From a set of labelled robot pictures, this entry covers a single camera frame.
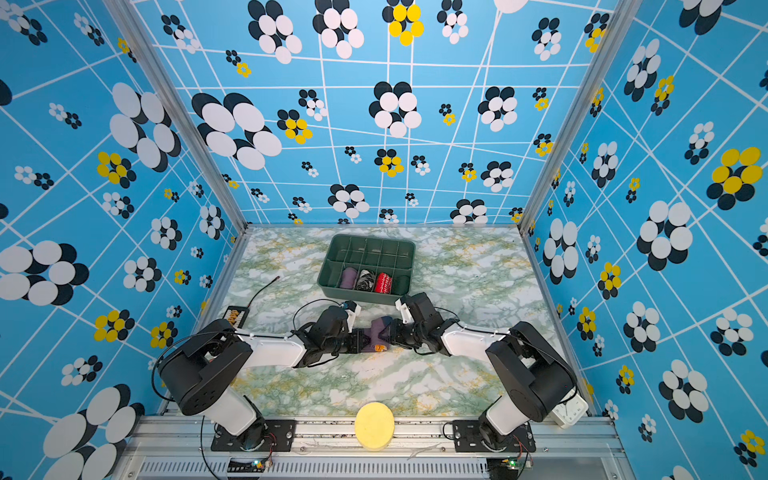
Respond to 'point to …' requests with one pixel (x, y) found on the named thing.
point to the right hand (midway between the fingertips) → (384, 337)
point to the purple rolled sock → (348, 278)
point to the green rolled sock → (400, 285)
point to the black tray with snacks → (236, 315)
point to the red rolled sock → (383, 283)
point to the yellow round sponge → (374, 426)
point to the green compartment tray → (366, 268)
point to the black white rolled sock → (365, 280)
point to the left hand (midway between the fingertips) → (374, 341)
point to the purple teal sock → (376, 343)
